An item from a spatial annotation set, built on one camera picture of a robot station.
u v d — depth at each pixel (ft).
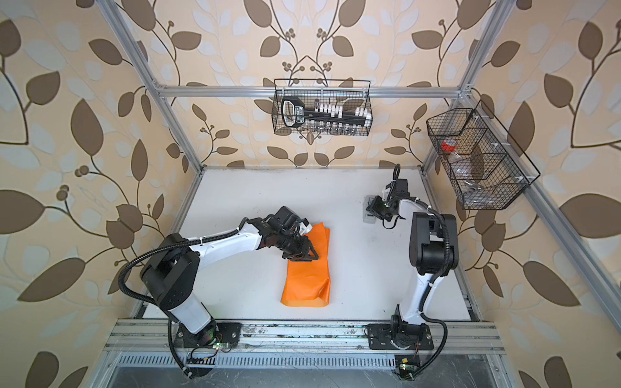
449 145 2.90
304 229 2.69
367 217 3.25
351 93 2.99
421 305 1.92
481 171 2.58
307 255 2.47
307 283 2.58
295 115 2.77
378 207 2.92
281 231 2.34
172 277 1.49
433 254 1.71
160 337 2.48
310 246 2.58
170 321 2.47
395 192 2.64
